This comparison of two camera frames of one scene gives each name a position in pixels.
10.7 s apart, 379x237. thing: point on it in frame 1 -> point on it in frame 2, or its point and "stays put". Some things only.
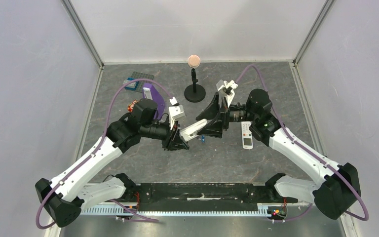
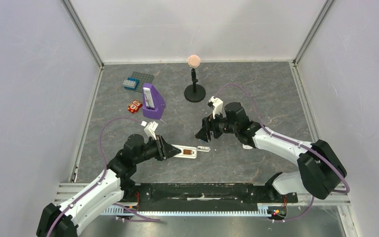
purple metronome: (149, 92) stays put
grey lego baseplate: (140, 86) stays put
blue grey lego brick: (132, 86) stays put
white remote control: (191, 132) -> (187, 152)
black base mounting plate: (200, 197) stays put
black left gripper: (173, 141) -> (166, 150)
